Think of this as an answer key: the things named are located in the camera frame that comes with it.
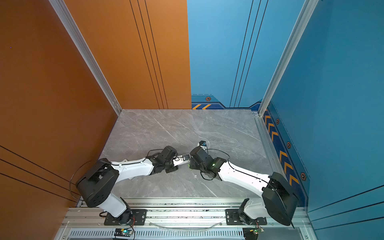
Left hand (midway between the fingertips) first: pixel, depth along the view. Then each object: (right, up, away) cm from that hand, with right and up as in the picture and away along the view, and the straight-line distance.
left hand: (175, 158), depth 93 cm
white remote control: (+4, +2, -13) cm, 14 cm away
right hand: (+10, +1, -10) cm, 14 cm away
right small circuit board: (+42, -29, -23) cm, 56 cm away
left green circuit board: (-22, -30, -22) cm, 43 cm away
